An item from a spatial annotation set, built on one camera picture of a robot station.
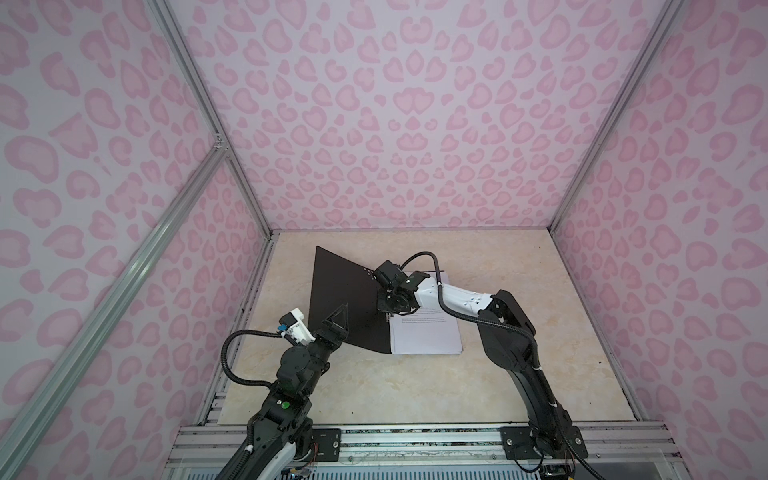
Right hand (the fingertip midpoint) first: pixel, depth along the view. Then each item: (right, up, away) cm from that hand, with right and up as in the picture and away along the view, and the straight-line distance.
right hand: (383, 302), depth 94 cm
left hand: (-9, +1, -19) cm, 21 cm away
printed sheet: (+14, -8, -4) cm, 16 cm away
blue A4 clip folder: (-12, +8, -13) cm, 19 cm away
